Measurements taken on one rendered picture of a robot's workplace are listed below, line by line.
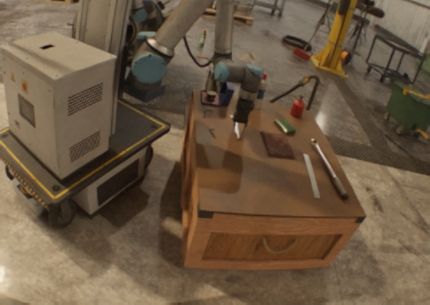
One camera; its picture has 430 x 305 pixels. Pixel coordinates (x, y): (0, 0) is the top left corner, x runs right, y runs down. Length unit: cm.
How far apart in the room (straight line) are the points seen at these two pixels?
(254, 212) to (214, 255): 33
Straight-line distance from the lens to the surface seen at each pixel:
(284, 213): 134
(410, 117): 407
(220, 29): 155
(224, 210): 126
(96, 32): 163
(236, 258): 156
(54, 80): 120
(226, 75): 149
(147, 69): 138
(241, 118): 164
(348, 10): 523
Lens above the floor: 134
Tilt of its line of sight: 34 degrees down
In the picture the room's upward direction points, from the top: 15 degrees clockwise
